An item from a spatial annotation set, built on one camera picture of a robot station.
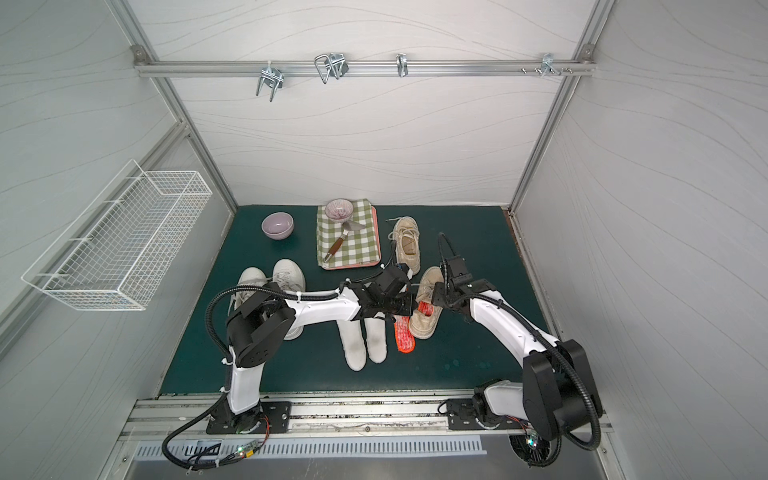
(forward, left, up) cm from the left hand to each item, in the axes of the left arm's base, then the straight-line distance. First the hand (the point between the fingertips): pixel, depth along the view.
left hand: (422, 308), depth 87 cm
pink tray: (+27, +15, -5) cm, 31 cm away
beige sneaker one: (+26, +5, +2) cm, 27 cm away
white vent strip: (-33, +27, -6) cm, 44 cm away
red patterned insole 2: (-8, +5, -6) cm, 11 cm away
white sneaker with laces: (+10, +55, 0) cm, 55 cm away
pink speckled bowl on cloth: (+44, +31, -3) cm, 54 cm away
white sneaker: (+11, +42, 0) cm, 44 cm away
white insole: (-9, +20, -5) cm, 22 cm away
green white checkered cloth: (+26, +21, -5) cm, 34 cm away
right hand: (+4, -7, +1) cm, 8 cm away
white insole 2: (-7, +13, -5) cm, 16 cm away
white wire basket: (-2, +73, +25) cm, 77 cm away
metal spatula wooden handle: (+37, +27, -5) cm, 46 cm away
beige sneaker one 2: (-5, 0, -1) cm, 5 cm away
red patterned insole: (+1, -1, -2) cm, 2 cm away
